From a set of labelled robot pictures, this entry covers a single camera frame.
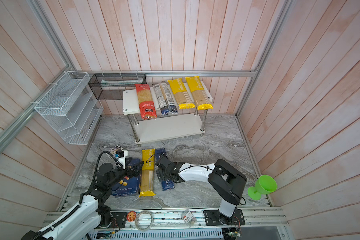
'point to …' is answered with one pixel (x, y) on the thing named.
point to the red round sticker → (131, 216)
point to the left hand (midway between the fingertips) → (138, 162)
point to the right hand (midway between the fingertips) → (164, 170)
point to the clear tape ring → (136, 218)
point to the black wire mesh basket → (111, 86)
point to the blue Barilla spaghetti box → (167, 185)
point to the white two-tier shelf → (143, 132)
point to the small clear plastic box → (188, 218)
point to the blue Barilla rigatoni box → (129, 186)
